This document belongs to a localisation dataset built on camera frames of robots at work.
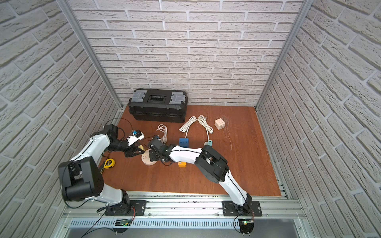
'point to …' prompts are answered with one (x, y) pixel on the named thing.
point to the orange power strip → (182, 164)
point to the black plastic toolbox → (158, 105)
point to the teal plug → (210, 142)
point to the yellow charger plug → (141, 147)
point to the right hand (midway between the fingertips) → (154, 154)
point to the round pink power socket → (146, 158)
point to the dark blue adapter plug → (184, 142)
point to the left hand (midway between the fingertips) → (141, 146)
